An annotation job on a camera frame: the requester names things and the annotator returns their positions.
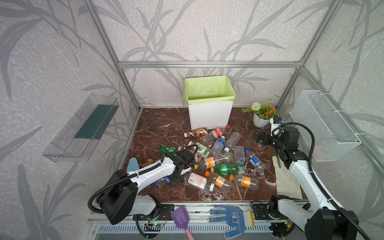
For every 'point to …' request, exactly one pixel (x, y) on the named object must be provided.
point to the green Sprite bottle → (229, 169)
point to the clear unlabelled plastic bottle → (231, 141)
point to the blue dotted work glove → (235, 216)
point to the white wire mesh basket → (333, 137)
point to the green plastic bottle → (163, 148)
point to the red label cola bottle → (216, 133)
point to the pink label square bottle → (199, 181)
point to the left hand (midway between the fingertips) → (175, 171)
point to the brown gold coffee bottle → (196, 133)
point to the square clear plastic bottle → (239, 153)
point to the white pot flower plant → (263, 113)
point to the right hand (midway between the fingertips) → (262, 127)
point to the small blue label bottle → (255, 161)
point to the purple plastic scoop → (180, 216)
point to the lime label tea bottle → (202, 150)
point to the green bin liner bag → (208, 89)
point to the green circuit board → (153, 227)
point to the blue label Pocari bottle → (218, 146)
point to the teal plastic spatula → (133, 164)
